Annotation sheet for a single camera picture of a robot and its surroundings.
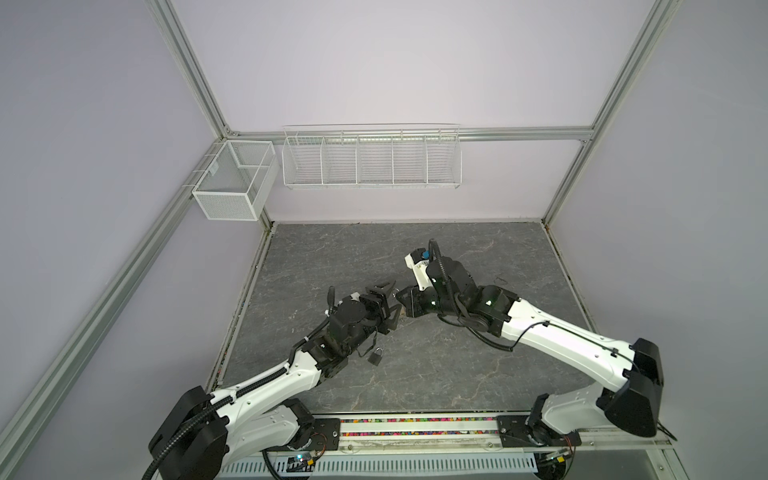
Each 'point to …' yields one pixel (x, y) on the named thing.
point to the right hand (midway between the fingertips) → (396, 298)
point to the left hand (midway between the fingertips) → (404, 293)
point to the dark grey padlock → (375, 357)
